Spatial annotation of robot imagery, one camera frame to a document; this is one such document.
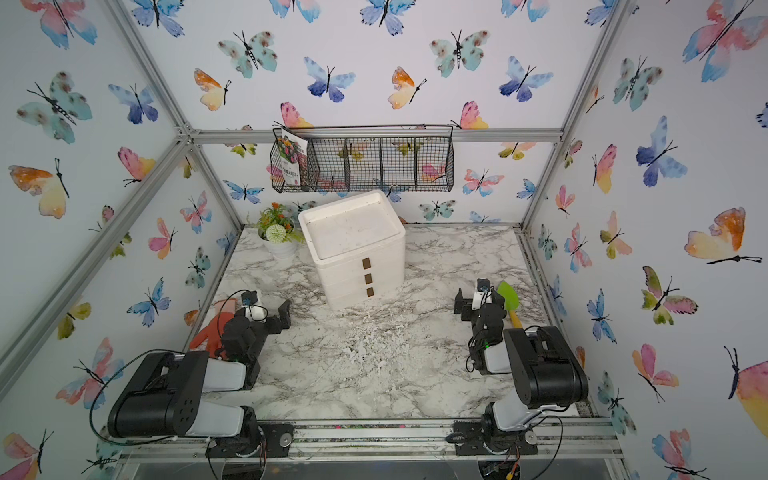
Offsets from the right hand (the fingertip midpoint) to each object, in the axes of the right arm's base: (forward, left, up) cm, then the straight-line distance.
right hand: (482, 288), depth 91 cm
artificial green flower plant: (+18, +67, +6) cm, 70 cm away
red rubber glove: (-15, +81, -8) cm, 83 cm away
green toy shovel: (+1, -11, -9) cm, 15 cm away
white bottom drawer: (-3, +39, -1) cm, 39 cm away
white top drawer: (+1, +28, +10) cm, 29 cm away
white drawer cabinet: (+2, +36, +14) cm, 39 cm away
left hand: (-7, +62, -1) cm, 62 cm away
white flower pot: (+16, +68, -7) cm, 71 cm away
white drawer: (-1, +37, +4) cm, 37 cm away
